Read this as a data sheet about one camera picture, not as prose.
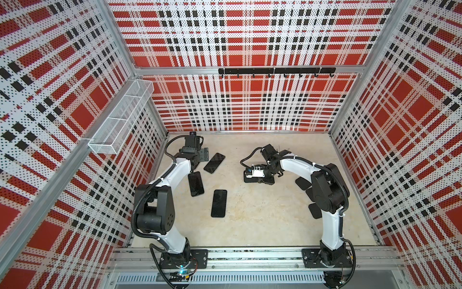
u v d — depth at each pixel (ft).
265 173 2.79
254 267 2.40
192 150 2.35
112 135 3.01
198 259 2.42
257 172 2.76
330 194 1.73
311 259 2.36
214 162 3.52
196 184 3.65
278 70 2.91
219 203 2.99
